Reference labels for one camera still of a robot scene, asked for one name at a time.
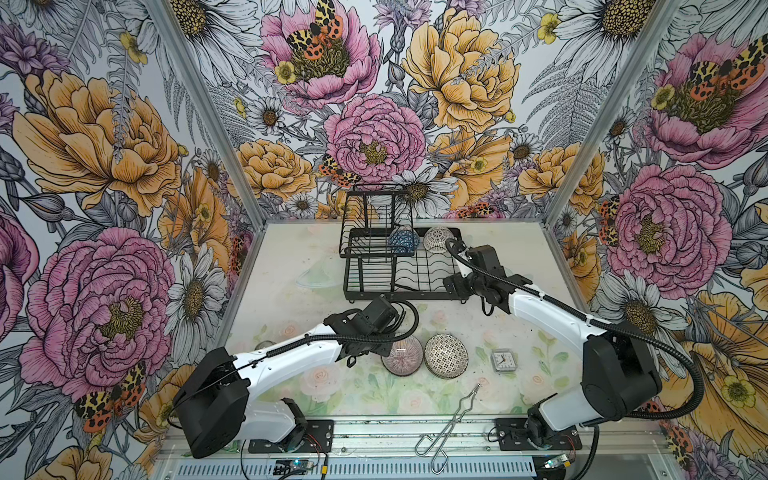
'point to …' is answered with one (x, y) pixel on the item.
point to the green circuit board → (292, 467)
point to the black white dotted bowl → (446, 356)
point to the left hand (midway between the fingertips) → (381, 346)
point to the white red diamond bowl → (435, 239)
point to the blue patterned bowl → (404, 240)
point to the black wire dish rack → (386, 258)
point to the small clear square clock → (504, 360)
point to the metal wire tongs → (440, 441)
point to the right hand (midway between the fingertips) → (461, 284)
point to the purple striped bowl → (405, 357)
